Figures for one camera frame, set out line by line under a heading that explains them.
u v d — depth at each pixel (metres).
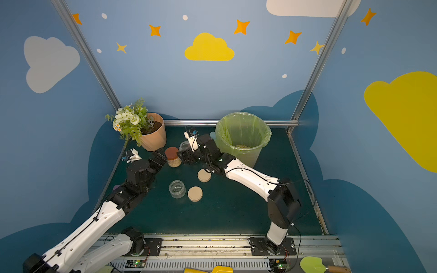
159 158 0.67
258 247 0.75
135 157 0.65
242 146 1.08
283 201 0.44
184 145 0.77
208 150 0.59
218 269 0.69
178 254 0.73
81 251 0.43
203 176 0.95
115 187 0.91
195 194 0.90
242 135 1.02
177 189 0.91
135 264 0.70
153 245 0.75
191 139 0.69
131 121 0.85
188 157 0.69
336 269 0.69
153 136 0.95
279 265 0.71
